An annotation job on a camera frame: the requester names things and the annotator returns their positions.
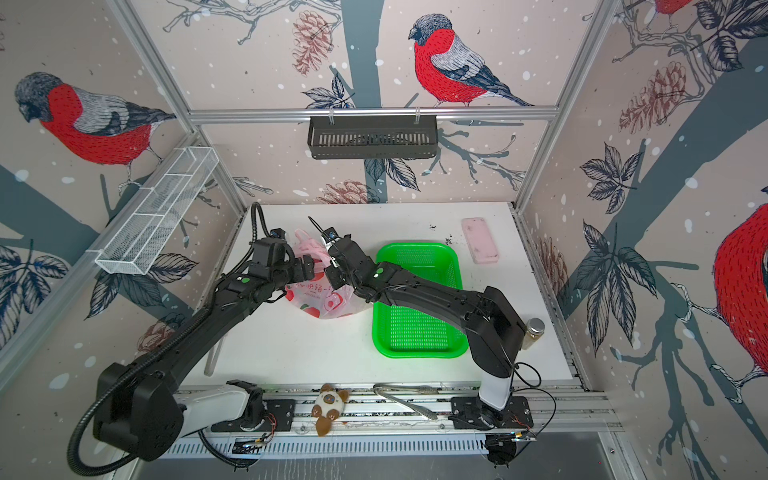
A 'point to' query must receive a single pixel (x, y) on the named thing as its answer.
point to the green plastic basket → (399, 332)
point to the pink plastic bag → (314, 295)
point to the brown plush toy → (329, 404)
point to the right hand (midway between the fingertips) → (329, 264)
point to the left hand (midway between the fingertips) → (298, 261)
